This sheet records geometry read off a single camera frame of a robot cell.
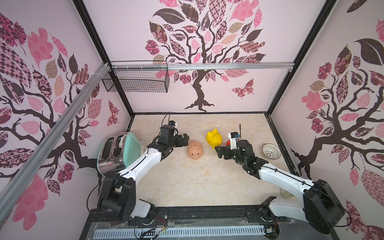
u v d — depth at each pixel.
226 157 0.74
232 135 0.74
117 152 0.78
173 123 0.78
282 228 0.72
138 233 0.70
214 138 0.95
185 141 0.78
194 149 0.88
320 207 0.41
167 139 0.66
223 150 0.75
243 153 0.63
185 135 0.78
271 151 0.95
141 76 0.95
